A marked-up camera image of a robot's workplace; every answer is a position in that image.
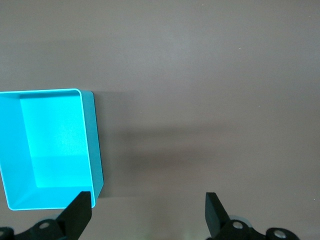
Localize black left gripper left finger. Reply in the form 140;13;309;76
0;191;93;240

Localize brown table cover sheet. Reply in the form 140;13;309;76
0;0;320;240

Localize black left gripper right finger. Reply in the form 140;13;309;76
204;191;301;240

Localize cyan plastic bin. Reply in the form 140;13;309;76
0;87;105;211

